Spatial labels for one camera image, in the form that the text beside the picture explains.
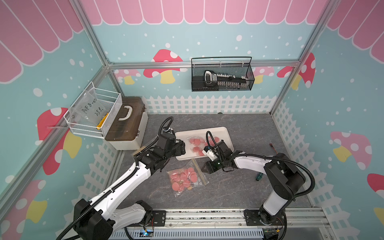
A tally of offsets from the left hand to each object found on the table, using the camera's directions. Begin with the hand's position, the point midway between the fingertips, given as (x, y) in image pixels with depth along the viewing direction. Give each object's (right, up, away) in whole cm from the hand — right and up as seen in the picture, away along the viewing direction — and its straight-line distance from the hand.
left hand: (178, 147), depth 79 cm
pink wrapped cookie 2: (+9, -4, +19) cm, 21 cm away
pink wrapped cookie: (+10, +1, +21) cm, 23 cm away
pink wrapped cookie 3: (+24, +3, +25) cm, 35 cm away
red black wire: (+61, -1, +24) cm, 65 cm away
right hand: (+14, -14, +10) cm, 22 cm away
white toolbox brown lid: (-31, +10, +8) cm, 33 cm away
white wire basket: (-37, +25, +1) cm, 45 cm away
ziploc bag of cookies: (+3, -19, +5) cm, 20 cm away
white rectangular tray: (+15, +6, +1) cm, 16 cm away
